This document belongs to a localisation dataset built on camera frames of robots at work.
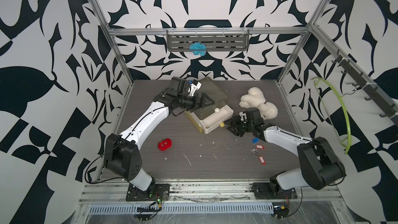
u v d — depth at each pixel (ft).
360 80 1.96
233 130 2.68
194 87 2.40
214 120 2.93
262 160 2.78
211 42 3.08
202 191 2.50
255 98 3.20
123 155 1.41
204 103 2.20
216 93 3.00
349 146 2.09
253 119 2.33
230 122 2.67
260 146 2.93
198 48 2.99
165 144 2.84
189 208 2.13
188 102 2.23
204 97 2.24
